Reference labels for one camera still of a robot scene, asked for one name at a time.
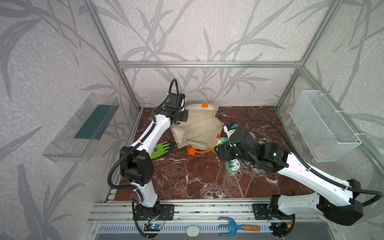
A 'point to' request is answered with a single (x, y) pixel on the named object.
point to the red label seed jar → (261, 141)
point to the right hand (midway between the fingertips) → (220, 146)
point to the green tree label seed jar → (232, 167)
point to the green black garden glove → (159, 150)
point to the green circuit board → (152, 227)
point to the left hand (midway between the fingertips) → (183, 113)
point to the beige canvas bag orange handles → (198, 134)
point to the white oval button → (192, 230)
